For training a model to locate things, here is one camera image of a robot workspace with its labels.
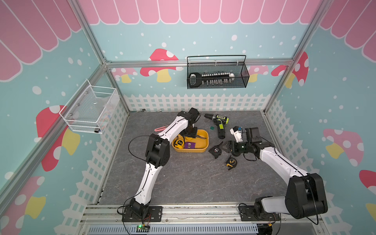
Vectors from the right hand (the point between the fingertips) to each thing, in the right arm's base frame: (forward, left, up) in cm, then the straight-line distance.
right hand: (225, 146), depth 86 cm
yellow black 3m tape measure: (-6, -4, -10) cm, 12 cm away
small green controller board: (-38, +46, -15) cm, 62 cm away
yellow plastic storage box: (+10, +13, -11) cm, 20 cm away
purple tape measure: (+7, +22, -9) cm, 24 cm away
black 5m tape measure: (+2, +4, -9) cm, 10 cm away
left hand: (+12, +21, -6) cm, 25 cm away
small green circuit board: (+23, +5, -12) cm, 27 cm away
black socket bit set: (+34, +16, +23) cm, 44 cm away
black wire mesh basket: (+35, -12, +22) cm, 43 cm away
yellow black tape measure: (+7, +28, -8) cm, 30 cm away
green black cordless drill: (+27, -1, -8) cm, 28 cm away
